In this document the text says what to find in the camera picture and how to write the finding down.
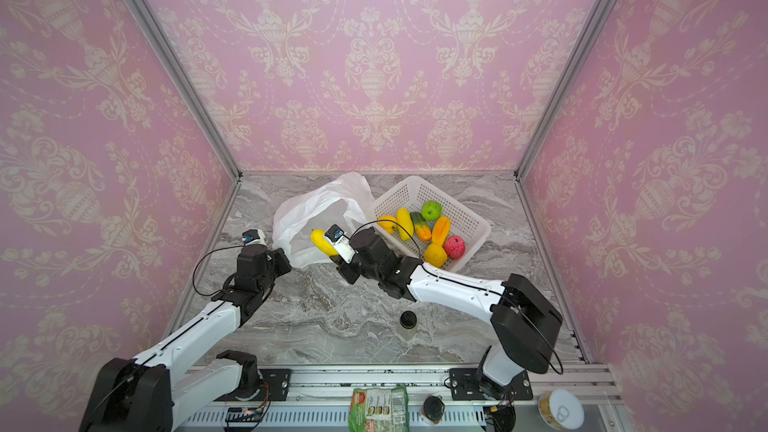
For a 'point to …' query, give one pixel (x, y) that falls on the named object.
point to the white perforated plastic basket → (411, 195)
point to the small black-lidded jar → (408, 323)
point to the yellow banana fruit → (320, 239)
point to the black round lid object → (434, 408)
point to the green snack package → (379, 410)
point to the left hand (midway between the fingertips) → (286, 251)
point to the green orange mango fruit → (421, 227)
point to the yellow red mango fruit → (440, 229)
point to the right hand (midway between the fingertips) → (337, 251)
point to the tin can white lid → (561, 409)
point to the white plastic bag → (344, 201)
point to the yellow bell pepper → (387, 224)
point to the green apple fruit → (431, 210)
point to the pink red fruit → (454, 247)
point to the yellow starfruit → (404, 218)
